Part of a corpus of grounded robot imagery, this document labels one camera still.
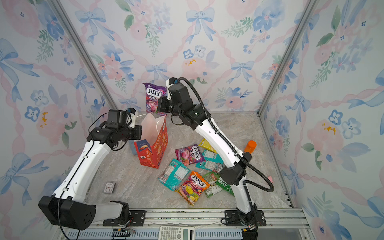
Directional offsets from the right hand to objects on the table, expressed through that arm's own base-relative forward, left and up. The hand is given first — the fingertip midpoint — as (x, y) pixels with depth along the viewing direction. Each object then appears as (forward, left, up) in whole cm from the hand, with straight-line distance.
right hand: (157, 99), depth 68 cm
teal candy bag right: (-11, -28, -39) cm, 50 cm away
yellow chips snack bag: (+2, -24, -39) cm, 46 cm away
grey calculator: (-47, -9, -40) cm, 62 cm away
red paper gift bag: (-12, +3, -15) cm, 20 cm away
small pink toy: (-20, -61, -41) cm, 76 cm away
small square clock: (-27, +29, -39) cm, 56 cm away
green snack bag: (-26, -34, -39) cm, 58 cm away
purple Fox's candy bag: (-6, -14, -40) cm, 43 cm away
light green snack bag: (-27, -28, -41) cm, 56 cm away
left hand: (-6, +10, -15) cm, 19 cm away
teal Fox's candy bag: (-20, -5, -39) cm, 44 cm away
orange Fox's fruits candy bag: (-27, -16, -39) cm, 50 cm away
